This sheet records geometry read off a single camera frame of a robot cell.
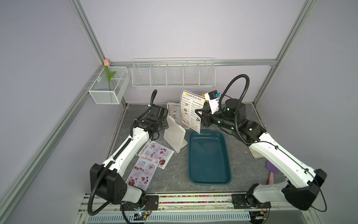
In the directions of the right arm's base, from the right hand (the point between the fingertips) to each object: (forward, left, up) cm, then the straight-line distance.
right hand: (195, 110), depth 64 cm
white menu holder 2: (+2, +5, -17) cm, 18 cm away
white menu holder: (+12, +13, -42) cm, 45 cm away
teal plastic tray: (-10, -10, -39) cm, 42 cm away
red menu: (-16, +32, -39) cm, 53 cm away
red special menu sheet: (-1, +26, -39) cm, 47 cm away
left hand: (+5, +18, -18) cm, 26 cm away
